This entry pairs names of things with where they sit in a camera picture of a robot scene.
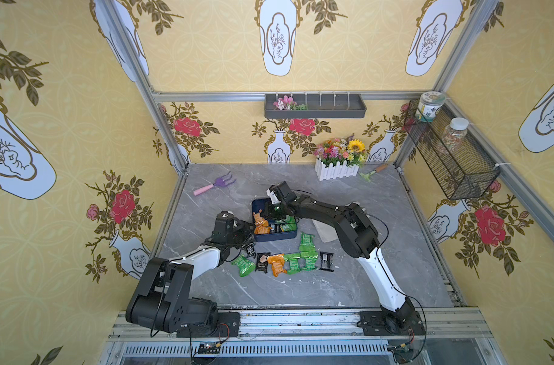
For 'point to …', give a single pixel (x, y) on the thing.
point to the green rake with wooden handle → (367, 175)
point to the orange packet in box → (261, 225)
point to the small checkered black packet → (250, 250)
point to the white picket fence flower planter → (339, 157)
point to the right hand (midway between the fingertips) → (267, 207)
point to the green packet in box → (290, 225)
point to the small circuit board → (209, 347)
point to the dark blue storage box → (260, 204)
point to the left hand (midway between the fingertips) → (248, 225)
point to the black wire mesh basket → (456, 158)
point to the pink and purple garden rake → (219, 182)
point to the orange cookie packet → (278, 262)
